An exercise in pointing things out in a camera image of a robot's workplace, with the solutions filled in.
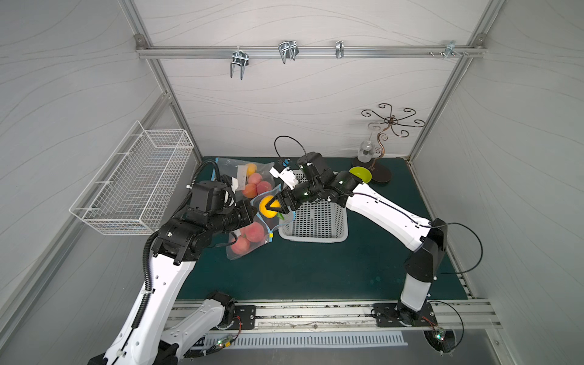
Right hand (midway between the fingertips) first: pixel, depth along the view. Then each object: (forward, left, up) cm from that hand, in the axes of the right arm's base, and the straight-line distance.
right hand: (271, 201), depth 70 cm
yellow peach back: (-4, 0, 0) cm, 4 cm away
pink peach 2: (+22, +9, -22) cm, 32 cm away
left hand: (-5, +3, +3) cm, 7 cm away
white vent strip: (-33, -12, -28) cm, 45 cm away
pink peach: (+27, +14, -21) cm, 37 cm away
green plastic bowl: (+36, -38, -26) cm, 58 cm away
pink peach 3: (-6, +13, -22) cm, 26 cm away
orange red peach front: (+20, +15, -23) cm, 34 cm away
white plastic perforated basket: (+9, -17, -28) cm, 34 cm away
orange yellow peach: (+32, +16, -21) cm, 42 cm away
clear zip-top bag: (+32, +23, -21) cm, 45 cm away
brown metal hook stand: (+37, -47, -26) cm, 65 cm away
